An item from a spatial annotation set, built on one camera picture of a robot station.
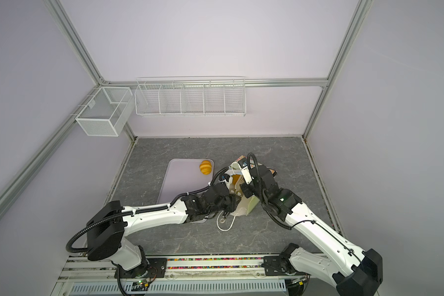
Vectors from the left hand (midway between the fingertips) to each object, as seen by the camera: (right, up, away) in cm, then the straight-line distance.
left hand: (238, 201), depth 79 cm
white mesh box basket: (-70, +42, +18) cm, 84 cm away
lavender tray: (-30, +8, +25) cm, 40 cm away
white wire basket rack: (-15, +52, +22) cm, 59 cm away
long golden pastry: (-1, +10, -3) cm, 11 cm away
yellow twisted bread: (-17, +13, +23) cm, 32 cm away
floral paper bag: (+4, -1, -2) cm, 4 cm away
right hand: (+3, +11, -3) cm, 12 cm away
